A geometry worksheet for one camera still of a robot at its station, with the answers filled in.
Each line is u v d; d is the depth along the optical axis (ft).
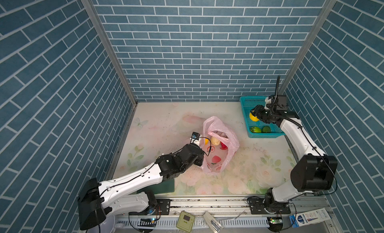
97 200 1.27
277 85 2.14
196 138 2.11
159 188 2.61
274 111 2.11
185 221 2.25
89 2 2.32
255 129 3.20
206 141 3.08
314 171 1.42
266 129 3.25
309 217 2.32
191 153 1.74
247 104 3.45
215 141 3.04
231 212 2.42
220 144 3.06
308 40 2.80
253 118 2.70
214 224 2.23
